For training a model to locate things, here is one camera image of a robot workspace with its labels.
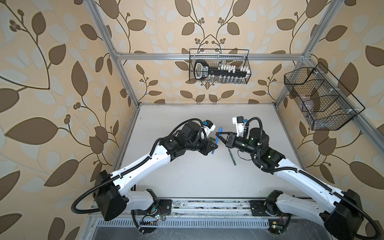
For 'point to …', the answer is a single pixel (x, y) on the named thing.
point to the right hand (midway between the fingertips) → (216, 137)
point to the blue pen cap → (221, 130)
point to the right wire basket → (325, 108)
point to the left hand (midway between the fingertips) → (217, 143)
